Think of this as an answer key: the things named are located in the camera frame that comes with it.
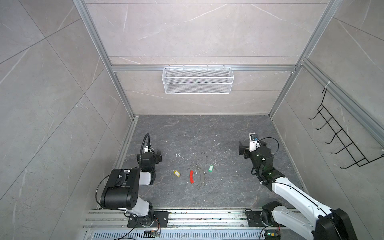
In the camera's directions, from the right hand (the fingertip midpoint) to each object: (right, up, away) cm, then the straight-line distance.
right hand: (249, 139), depth 83 cm
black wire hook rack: (+36, -2, -20) cm, 42 cm away
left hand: (-60, -7, +10) cm, 62 cm away
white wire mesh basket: (-29, +39, +18) cm, 52 cm away
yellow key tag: (-42, -21, +7) cm, 48 cm away
